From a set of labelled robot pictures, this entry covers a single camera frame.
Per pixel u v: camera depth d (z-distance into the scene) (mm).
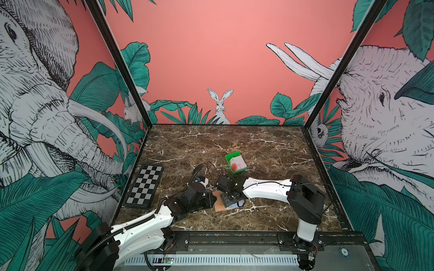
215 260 701
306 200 471
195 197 618
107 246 404
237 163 961
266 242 757
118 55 838
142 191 858
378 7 696
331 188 969
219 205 822
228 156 1014
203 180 768
